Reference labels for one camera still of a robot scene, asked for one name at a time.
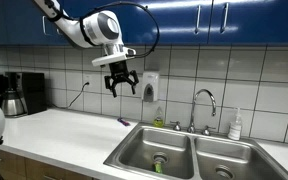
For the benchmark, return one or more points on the stainless steel double sink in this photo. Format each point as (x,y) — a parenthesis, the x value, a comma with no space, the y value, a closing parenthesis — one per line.
(186,156)

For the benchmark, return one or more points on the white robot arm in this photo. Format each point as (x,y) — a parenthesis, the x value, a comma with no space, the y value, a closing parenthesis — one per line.
(96,29)

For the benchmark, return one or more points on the yellow dish soap bottle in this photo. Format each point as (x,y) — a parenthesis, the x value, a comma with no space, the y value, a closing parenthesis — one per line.
(158,120)

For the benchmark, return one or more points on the white wall soap dispenser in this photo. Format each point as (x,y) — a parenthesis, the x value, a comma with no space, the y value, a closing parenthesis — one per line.
(150,84)

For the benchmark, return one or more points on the steel coffee carafe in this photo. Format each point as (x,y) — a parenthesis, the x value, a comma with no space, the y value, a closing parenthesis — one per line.
(11,103)

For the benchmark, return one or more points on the white pump soap bottle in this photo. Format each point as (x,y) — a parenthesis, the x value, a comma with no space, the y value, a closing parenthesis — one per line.
(235,127)

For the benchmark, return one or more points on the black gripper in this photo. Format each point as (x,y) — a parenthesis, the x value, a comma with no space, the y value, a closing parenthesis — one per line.
(119,74)

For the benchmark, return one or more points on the wooden lower cabinets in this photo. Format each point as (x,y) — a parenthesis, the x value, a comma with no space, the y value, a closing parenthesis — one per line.
(15,167)

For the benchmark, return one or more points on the white wall outlet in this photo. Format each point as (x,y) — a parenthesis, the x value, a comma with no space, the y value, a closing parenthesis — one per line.
(87,80)

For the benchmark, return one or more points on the black coffee maker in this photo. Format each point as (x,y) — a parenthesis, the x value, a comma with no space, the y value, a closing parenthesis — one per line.
(31,88)

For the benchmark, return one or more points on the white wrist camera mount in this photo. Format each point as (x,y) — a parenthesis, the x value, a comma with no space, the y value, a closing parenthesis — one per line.
(114,54)

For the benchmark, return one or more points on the chrome sink faucet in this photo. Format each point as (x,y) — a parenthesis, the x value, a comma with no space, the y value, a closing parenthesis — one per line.
(194,113)

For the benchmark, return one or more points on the blue upper cabinets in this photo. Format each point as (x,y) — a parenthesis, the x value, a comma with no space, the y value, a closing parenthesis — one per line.
(171,22)

